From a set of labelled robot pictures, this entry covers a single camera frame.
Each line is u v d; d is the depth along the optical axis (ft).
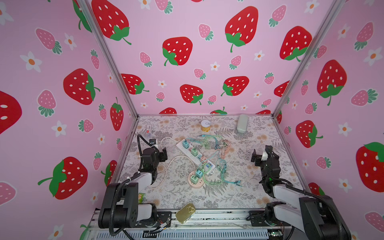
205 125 3.53
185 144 3.12
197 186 2.75
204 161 2.89
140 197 2.64
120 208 1.40
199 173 2.73
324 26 2.45
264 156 2.50
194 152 3.02
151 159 2.28
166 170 2.96
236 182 2.82
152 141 2.57
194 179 2.63
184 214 2.39
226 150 3.26
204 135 3.52
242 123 3.76
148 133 3.55
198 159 3.03
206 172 2.86
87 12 2.26
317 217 1.41
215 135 3.53
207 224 2.40
